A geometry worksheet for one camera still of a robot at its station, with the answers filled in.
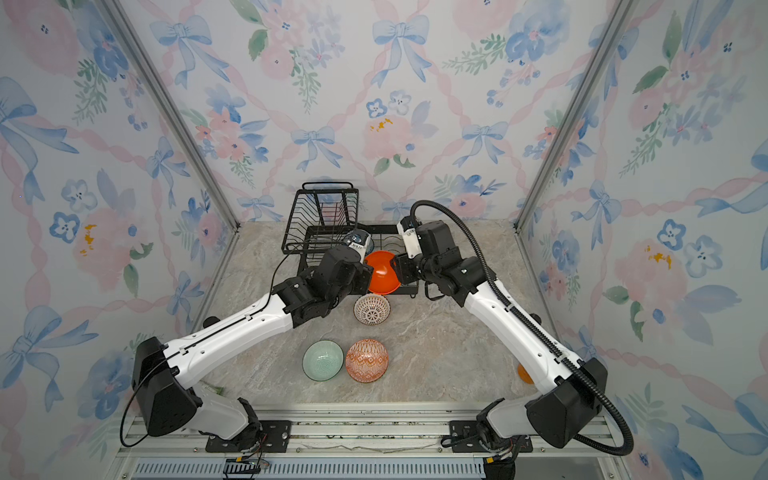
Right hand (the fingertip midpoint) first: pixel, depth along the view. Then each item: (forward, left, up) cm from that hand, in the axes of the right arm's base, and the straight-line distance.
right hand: (398, 258), depth 76 cm
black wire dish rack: (+30, +26, -13) cm, 41 cm away
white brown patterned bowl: (-1, +8, -25) cm, 27 cm away
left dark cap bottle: (-10, +52, -17) cm, 56 cm away
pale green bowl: (-17, +21, -26) cm, 38 cm away
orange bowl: (-3, +4, -4) cm, 6 cm away
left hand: (-1, +8, 0) cm, 8 cm away
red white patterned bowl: (-17, +9, -25) cm, 31 cm away
